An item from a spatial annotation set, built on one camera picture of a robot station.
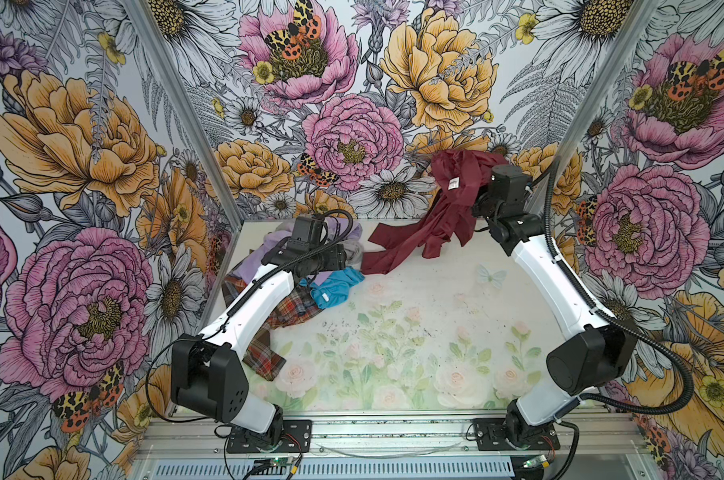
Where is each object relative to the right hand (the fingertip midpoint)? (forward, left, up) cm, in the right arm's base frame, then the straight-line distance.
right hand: (463, 182), depth 78 cm
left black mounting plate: (-50, +43, -37) cm, 75 cm away
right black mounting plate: (-50, -4, -38) cm, 63 cm away
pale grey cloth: (+5, +30, -32) cm, 44 cm away
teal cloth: (-11, +36, -31) cm, 49 cm away
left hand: (-11, +35, -18) cm, 41 cm away
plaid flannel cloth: (-31, +55, -33) cm, 71 cm away
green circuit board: (-54, +47, -38) cm, 81 cm away
